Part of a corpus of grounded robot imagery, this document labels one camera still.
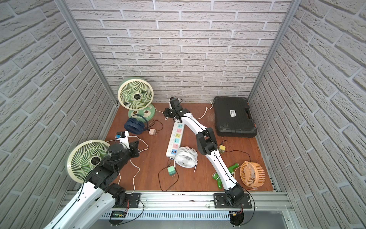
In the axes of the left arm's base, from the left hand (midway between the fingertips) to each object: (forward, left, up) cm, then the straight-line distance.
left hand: (136, 138), depth 77 cm
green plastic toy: (-17, -45, -15) cm, 50 cm away
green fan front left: (-10, +26, -2) cm, 27 cm away
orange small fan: (-17, -63, -8) cm, 66 cm away
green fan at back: (+30, +5, +7) cm, 31 cm away
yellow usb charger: (+1, -51, -13) cm, 53 cm away
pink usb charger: (+15, -4, -16) cm, 23 cm away
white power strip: (+8, -21, -15) cm, 27 cm away
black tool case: (+23, -62, -9) cm, 67 cm away
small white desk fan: (-8, -28, -6) cm, 30 cm away
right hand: (+30, -13, -12) cm, 35 cm away
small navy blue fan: (+14, +6, -8) cm, 17 cm away
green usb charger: (-12, -19, -17) cm, 28 cm away
